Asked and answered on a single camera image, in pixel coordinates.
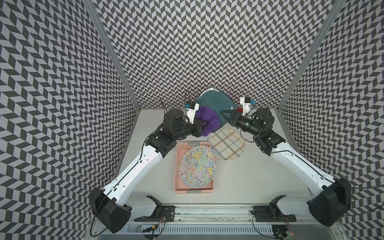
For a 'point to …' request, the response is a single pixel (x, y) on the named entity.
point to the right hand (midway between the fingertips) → (219, 115)
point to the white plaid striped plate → (228, 143)
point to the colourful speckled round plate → (198, 166)
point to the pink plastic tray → (179, 186)
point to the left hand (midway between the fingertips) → (206, 123)
